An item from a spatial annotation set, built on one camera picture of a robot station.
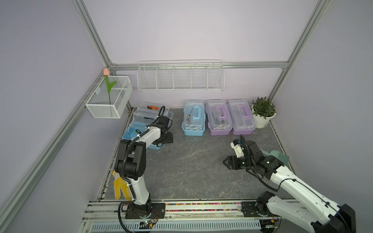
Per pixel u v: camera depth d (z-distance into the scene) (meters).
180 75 0.99
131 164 0.50
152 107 1.05
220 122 1.00
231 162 0.69
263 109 0.97
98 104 0.82
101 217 0.73
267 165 0.54
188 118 1.01
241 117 1.02
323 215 0.40
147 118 1.02
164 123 0.80
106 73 0.85
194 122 0.98
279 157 0.93
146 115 1.02
